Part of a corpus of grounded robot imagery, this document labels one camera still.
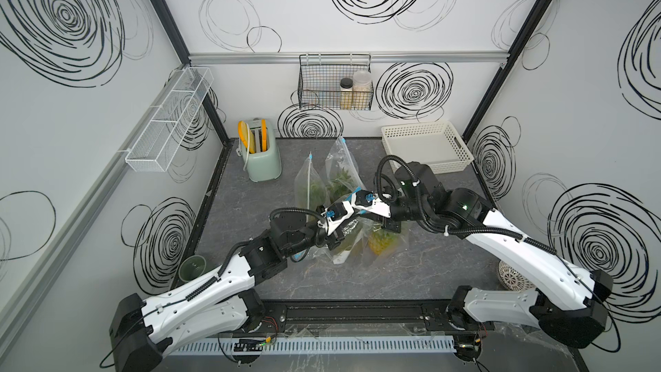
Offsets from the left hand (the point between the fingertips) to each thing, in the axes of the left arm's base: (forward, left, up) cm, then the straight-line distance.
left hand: (355, 213), depth 65 cm
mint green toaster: (+30, +33, -13) cm, 47 cm away
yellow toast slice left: (+35, +39, -7) cm, 53 cm away
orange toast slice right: (+38, +33, -10) cm, 51 cm away
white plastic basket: (+50, -41, -25) cm, 70 cm away
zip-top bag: (-3, -1, -16) cm, 16 cm away
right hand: (+1, -2, +1) cm, 3 cm away
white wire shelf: (+16, +57, +5) cm, 60 cm away
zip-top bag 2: (+7, +12, -1) cm, 14 cm away
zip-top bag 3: (+14, +3, -4) cm, 15 cm away
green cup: (-8, +48, -21) cm, 53 cm away
